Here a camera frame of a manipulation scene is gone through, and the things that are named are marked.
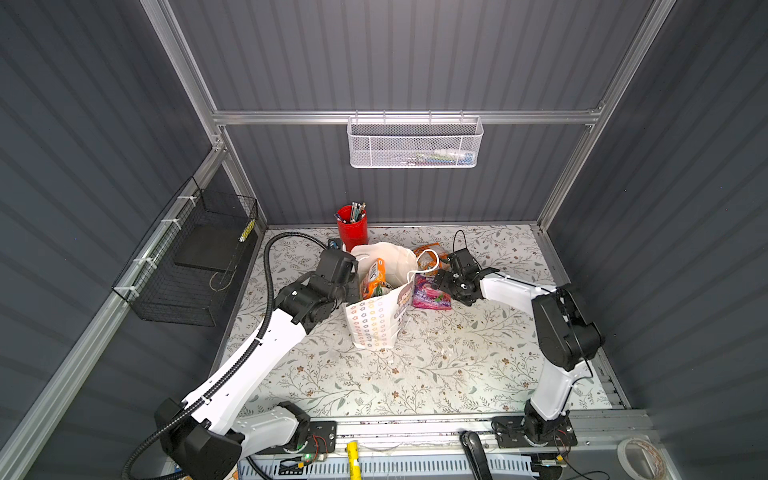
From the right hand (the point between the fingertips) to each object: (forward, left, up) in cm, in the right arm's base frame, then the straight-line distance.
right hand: (446, 288), depth 98 cm
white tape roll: (-46, -43, -5) cm, 63 cm away
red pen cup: (+23, +33, +3) cm, 40 cm away
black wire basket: (-12, +69, +27) cm, 75 cm away
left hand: (-11, +29, +21) cm, 37 cm away
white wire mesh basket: (+61, +8, +18) cm, 64 cm away
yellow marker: (-48, +27, -1) cm, 55 cm away
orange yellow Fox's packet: (-11, +22, +19) cm, 31 cm away
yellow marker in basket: (+2, +57, +26) cm, 63 cm away
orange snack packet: (+12, +5, +1) cm, 13 cm away
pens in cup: (+24, +30, +12) cm, 41 cm away
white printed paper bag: (-19, +22, +14) cm, 32 cm away
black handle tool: (-47, -1, +2) cm, 47 cm away
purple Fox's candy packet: (-2, +7, 0) cm, 8 cm away
